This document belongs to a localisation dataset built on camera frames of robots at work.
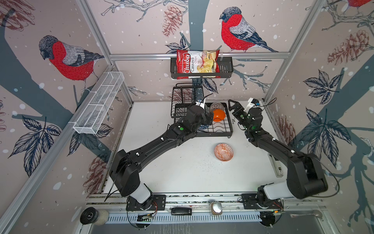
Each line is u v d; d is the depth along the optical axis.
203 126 1.03
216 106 1.10
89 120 0.70
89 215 0.61
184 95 1.14
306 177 0.43
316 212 0.71
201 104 0.65
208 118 0.67
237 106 0.74
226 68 0.95
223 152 0.90
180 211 0.68
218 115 1.06
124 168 0.41
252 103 0.76
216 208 0.66
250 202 0.73
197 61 0.88
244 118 0.73
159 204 0.73
